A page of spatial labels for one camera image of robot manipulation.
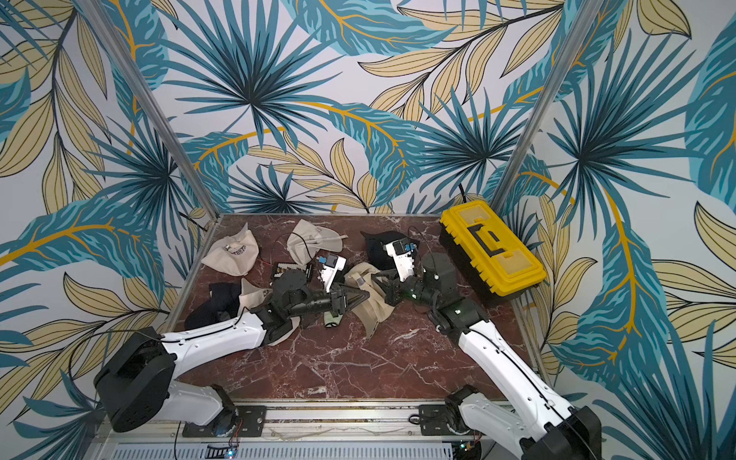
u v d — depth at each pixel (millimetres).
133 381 415
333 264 681
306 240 1099
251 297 789
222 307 822
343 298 676
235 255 1055
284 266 1021
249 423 747
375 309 723
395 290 632
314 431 732
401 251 618
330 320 887
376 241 1069
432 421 745
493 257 859
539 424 393
